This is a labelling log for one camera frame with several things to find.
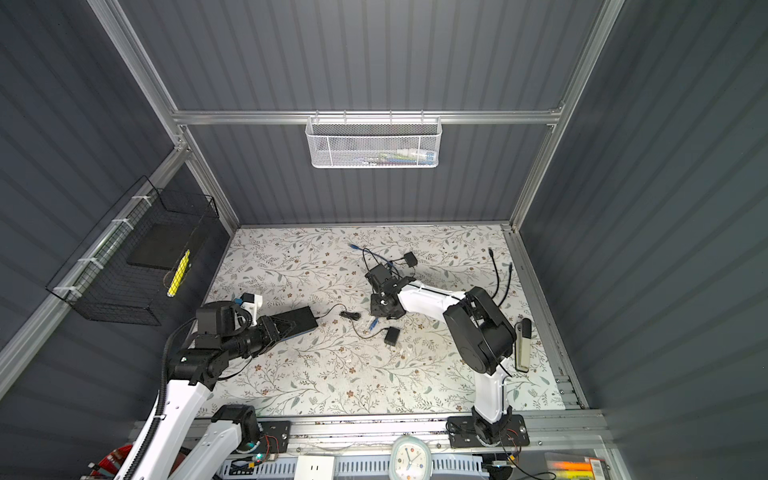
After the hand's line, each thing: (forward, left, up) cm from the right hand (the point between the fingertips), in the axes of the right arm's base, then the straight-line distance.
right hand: (382, 310), depth 95 cm
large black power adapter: (-8, -3, 0) cm, 9 cm away
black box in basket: (+5, +57, +27) cm, 63 cm away
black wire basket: (-5, +60, +30) cm, 67 cm away
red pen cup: (-42, +53, +13) cm, 69 cm away
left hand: (-13, +22, +16) cm, 30 cm away
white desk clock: (-40, -8, +1) cm, 40 cm away
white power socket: (-42, +14, +3) cm, 44 cm away
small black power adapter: (+21, -10, 0) cm, 23 cm away
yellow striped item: (-6, +48, +28) cm, 55 cm away
